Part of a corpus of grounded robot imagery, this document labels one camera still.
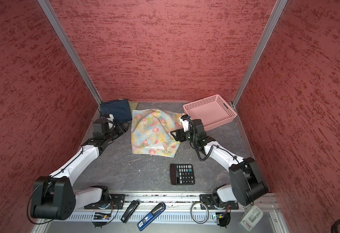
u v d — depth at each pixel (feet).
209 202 2.43
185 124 2.50
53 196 1.32
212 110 3.83
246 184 1.38
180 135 2.44
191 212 2.32
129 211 2.24
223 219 2.32
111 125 2.34
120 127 2.48
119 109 3.47
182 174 2.67
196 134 2.19
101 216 2.37
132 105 3.81
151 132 3.29
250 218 2.24
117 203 2.28
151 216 2.19
